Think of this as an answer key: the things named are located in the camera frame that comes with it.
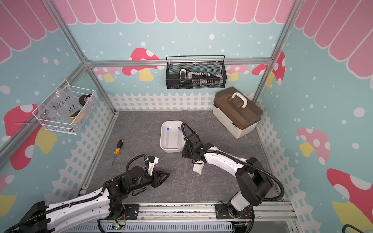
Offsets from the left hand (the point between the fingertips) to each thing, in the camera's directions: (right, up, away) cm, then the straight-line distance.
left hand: (168, 177), depth 76 cm
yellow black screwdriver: (-37, +13, +22) cm, 45 cm away
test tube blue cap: (-5, +20, +27) cm, 34 cm away
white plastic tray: (-1, +17, +27) cm, 32 cm away
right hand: (+8, +11, +10) cm, 17 cm away
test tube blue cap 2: (+3, +25, +32) cm, 41 cm away
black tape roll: (-47, +42, +3) cm, 64 cm away
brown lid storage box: (+44, +37, +24) cm, 62 cm away
